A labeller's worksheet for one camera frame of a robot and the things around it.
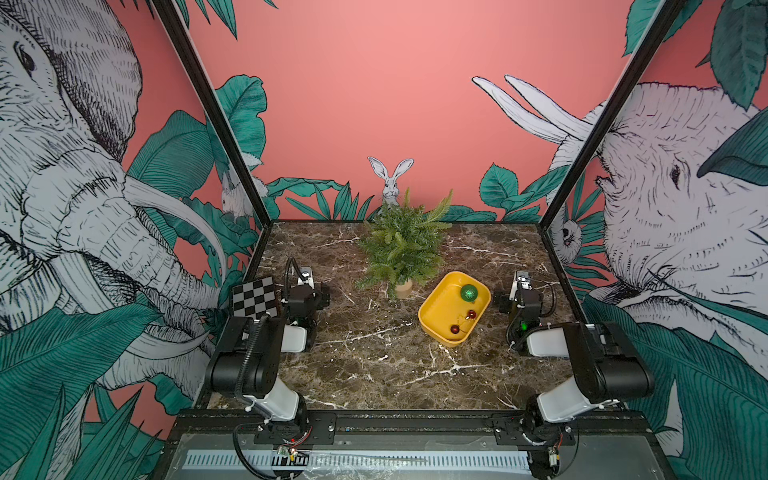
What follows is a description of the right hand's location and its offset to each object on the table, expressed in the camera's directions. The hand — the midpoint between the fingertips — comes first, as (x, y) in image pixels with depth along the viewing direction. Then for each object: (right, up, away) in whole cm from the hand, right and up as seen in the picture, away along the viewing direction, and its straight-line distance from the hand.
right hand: (514, 281), depth 94 cm
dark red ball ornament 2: (-20, -14, -4) cm, 25 cm away
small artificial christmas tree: (-37, +12, -24) cm, 45 cm away
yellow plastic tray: (-19, -10, +5) cm, 22 cm away
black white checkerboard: (-84, -6, +1) cm, 84 cm away
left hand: (-67, +1, 0) cm, 67 cm away
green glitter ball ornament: (-14, -4, +1) cm, 15 cm away
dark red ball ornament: (-14, -10, -1) cm, 17 cm away
